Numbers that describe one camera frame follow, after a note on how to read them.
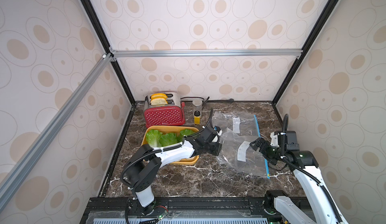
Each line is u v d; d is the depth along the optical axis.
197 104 1.00
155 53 1.90
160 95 0.96
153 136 0.89
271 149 0.65
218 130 0.78
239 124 1.03
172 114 0.96
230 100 1.21
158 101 0.94
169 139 0.85
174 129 0.99
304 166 0.48
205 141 0.66
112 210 0.74
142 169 0.45
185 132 0.92
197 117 1.00
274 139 0.68
